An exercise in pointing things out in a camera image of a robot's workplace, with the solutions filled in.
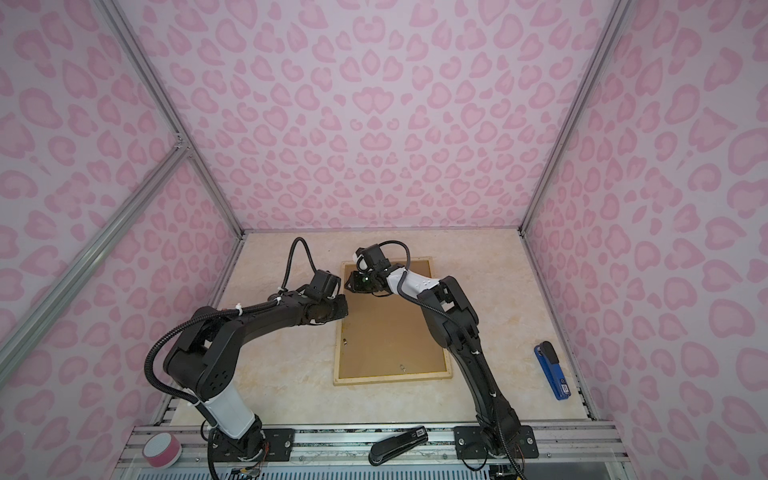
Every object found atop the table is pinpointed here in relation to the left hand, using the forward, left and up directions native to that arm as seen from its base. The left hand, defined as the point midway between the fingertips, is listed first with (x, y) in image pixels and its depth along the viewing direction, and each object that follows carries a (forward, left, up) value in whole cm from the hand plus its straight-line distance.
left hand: (348, 304), depth 95 cm
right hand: (+8, +1, 0) cm, 8 cm away
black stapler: (-39, -13, +2) cm, 41 cm away
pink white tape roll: (-38, +39, +3) cm, 55 cm away
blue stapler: (-21, -58, -2) cm, 62 cm away
